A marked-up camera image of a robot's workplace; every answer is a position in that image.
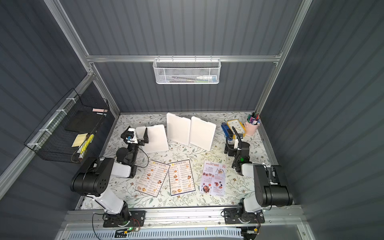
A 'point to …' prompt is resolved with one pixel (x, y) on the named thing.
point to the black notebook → (85, 121)
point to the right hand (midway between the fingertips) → (237, 143)
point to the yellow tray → (238, 127)
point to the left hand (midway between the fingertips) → (135, 127)
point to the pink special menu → (213, 179)
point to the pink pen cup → (250, 128)
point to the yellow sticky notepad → (79, 140)
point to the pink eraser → (98, 110)
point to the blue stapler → (227, 132)
